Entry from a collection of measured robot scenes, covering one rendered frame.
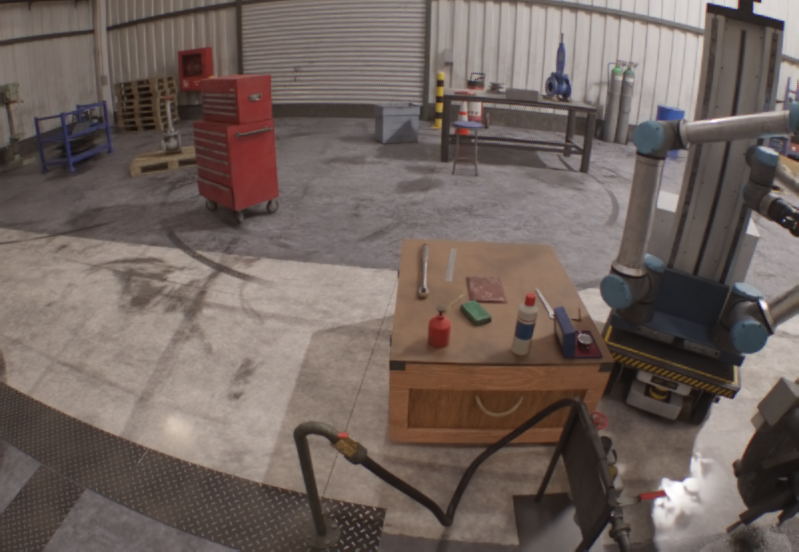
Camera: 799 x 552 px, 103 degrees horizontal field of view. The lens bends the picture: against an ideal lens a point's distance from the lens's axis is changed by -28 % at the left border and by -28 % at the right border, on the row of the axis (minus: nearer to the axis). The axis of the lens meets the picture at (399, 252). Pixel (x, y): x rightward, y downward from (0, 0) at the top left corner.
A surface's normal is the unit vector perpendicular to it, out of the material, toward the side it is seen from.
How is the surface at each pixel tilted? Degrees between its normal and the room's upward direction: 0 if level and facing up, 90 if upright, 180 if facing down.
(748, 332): 94
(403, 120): 90
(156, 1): 90
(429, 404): 90
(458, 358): 0
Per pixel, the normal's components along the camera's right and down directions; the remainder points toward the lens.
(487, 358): 0.02, -0.90
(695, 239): -0.57, 0.35
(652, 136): -0.85, 0.09
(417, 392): -0.05, 0.44
